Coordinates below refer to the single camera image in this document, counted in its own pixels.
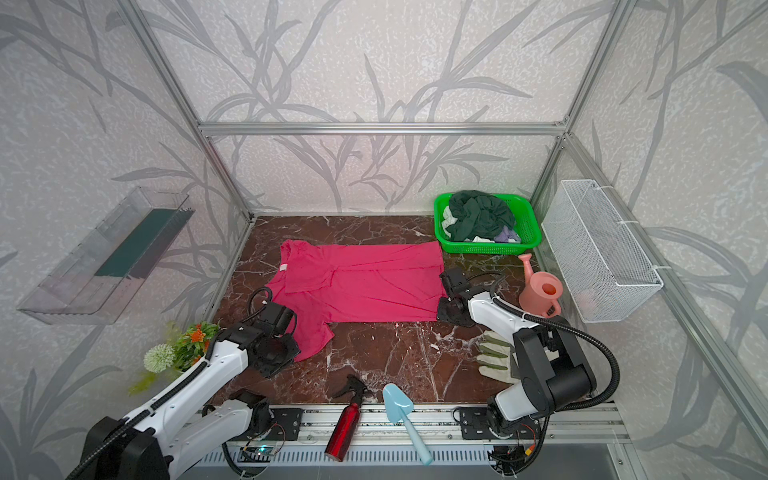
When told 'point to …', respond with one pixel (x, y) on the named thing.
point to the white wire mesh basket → (603, 267)
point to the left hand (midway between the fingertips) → (302, 348)
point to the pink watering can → (539, 295)
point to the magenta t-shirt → (323, 284)
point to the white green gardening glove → (495, 358)
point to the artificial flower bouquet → (179, 353)
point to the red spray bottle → (346, 427)
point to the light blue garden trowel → (397, 404)
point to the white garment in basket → (449, 220)
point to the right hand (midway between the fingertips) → (446, 305)
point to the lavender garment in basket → (507, 236)
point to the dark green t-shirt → (479, 214)
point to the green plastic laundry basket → (524, 217)
